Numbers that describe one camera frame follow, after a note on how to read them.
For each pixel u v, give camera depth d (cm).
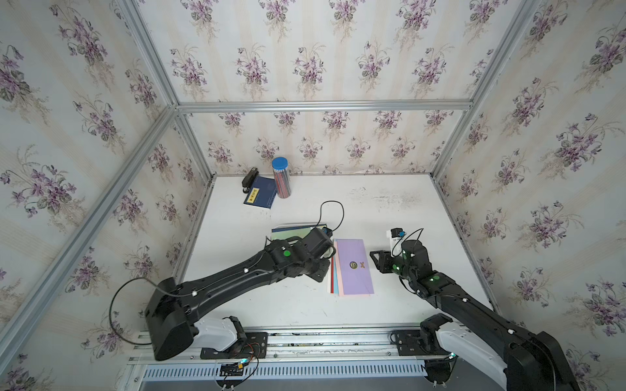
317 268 66
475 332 50
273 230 92
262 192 113
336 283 86
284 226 93
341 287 84
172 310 39
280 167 98
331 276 88
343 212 70
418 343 73
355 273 88
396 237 75
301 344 75
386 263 75
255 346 72
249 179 113
